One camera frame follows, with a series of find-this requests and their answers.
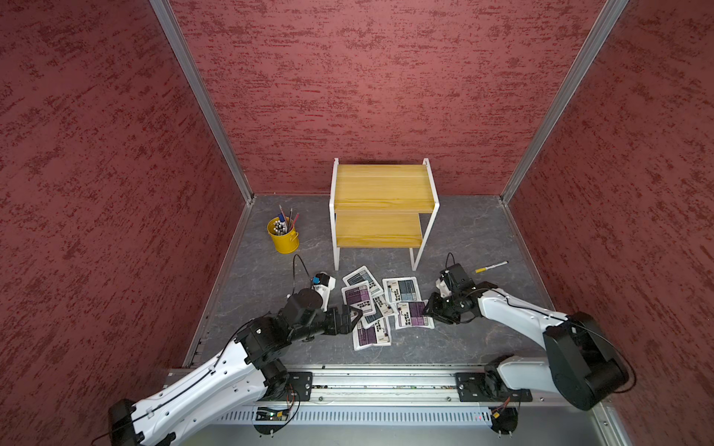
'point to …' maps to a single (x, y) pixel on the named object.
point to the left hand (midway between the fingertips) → (348, 320)
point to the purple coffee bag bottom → (377, 334)
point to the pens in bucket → (284, 224)
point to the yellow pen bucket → (285, 243)
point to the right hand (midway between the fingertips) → (426, 318)
